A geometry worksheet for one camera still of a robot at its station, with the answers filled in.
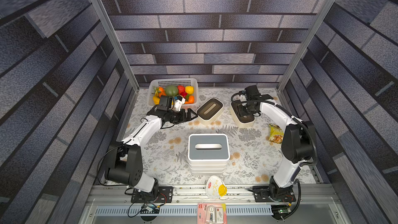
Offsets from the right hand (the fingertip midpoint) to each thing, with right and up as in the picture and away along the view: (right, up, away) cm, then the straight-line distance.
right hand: (242, 110), depth 94 cm
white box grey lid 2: (-23, -22, -28) cm, 42 cm away
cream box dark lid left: (-21, -1, +6) cm, 22 cm away
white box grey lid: (-23, -26, -23) cm, 41 cm away
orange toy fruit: (-33, +8, +11) cm, 35 cm away
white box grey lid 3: (-23, -16, -30) cm, 41 cm away
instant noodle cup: (-19, -34, -26) cm, 47 cm away
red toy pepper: (-40, +13, +16) cm, 45 cm away
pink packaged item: (-21, -44, -27) cm, 56 cm away
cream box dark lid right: (+1, -7, 0) cm, 7 cm away
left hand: (-31, -2, -11) cm, 33 cm away
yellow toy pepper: (-35, +14, +17) cm, 41 cm away
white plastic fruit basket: (-53, +20, +19) cm, 60 cm away
